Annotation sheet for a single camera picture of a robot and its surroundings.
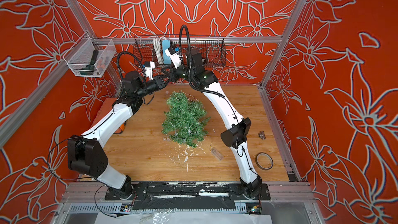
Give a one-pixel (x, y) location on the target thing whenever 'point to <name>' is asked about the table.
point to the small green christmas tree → (185, 118)
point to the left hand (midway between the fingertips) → (172, 75)
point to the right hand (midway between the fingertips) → (158, 68)
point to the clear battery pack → (216, 153)
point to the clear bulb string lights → (184, 135)
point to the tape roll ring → (264, 161)
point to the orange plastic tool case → (105, 109)
